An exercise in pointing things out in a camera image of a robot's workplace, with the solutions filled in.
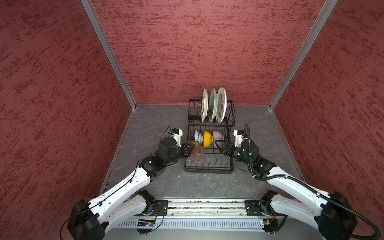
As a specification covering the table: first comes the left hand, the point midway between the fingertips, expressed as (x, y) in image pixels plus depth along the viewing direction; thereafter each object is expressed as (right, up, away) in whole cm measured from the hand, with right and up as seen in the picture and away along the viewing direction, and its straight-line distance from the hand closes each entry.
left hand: (195, 148), depth 75 cm
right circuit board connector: (+37, -37, -3) cm, 53 cm away
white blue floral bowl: (+1, +4, +15) cm, 16 cm away
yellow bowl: (+8, +3, +16) cm, 18 cm away
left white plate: (+5, +23, +1) cm, 23 cm away
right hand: (+12, 0, +4) cm, 13 cm away
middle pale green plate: (+9, +22, -2) cm, 24 cm away
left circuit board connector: (-25, -37, -2) cm, 44 cm away
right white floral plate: (+13, +19, -2) cm, 23 cm away
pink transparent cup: (+2, -9, +17) cm, 19 cm away
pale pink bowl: (+14, +5, +16) cm, 22 cm away
